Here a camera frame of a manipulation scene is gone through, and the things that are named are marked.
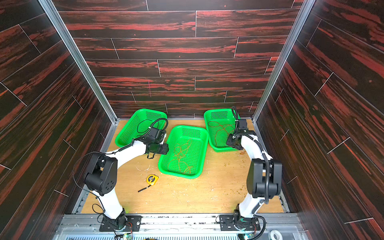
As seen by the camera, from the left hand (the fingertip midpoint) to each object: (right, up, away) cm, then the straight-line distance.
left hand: (166, 149), depth 96 cm
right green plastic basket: (+39, +18, +22) cm, 48 cm away
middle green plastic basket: (+12, -2, +2) cm, 12 cm away
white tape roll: (+54, -38, -27) cm, 71 cm away
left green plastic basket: (-24, +18, +19) cm, 36 cm away
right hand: (+44, +4, -3) cm, 44 cm away
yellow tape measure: (-7, -17, -9) cm, 21 cm away
